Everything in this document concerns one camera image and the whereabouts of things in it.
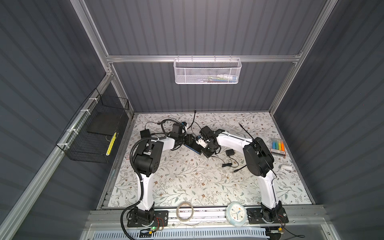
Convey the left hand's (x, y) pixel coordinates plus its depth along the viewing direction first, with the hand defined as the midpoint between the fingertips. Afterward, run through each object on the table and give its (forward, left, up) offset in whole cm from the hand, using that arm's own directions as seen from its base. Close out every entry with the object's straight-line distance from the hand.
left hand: (191, 138), depth 104 cm
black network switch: (+6, +34, -1) cm, 34 cm away
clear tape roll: (-44, +6, -3) cm, 45 cm away
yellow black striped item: (-20, +39, +26) cm, 50 cm away
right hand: (-12, -10, -2) cm, 16 cm away
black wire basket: (-14, +50, +26) cm, 58 cm away
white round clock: (-48, -20, +2) cm, 52 cm away
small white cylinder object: (-26, -56, +1) cm, 62 cm away
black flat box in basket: (-6, +46, +25) cm, 53 cm away
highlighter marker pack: (-11, -58, 0) cm, 59 cm away
